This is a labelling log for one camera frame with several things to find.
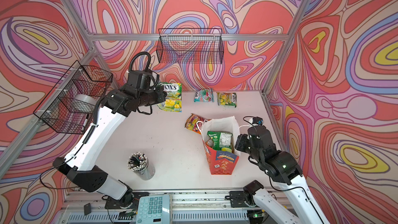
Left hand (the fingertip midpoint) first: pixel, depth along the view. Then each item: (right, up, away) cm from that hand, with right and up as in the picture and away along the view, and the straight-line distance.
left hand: (169, 92), depth 69 cm
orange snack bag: (+8, -17, +30) cm, 35 cm away
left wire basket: (-49, -6, +5) cm, 49 cm away
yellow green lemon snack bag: (+36, -1, +43) cm, 55 cm away
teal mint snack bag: (+17, +2, +45) cm, 48 cm away
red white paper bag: (+24, -33, +3) cm, 41 cm away
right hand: (+31, -22, -1) cm, 38 cm away
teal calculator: (-6, -53, 0) cm, 54 cm away
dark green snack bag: (+25, -24, +10) cm, 36 cm away
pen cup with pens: (-13, -32, -1) cm, 34 cm away
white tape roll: (-40, -5, +1) cm, 40 cm away
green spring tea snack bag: (+2, -4, +3) cm, 5 cm away
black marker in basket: (-41, -15, +3) cm, 44 cm away
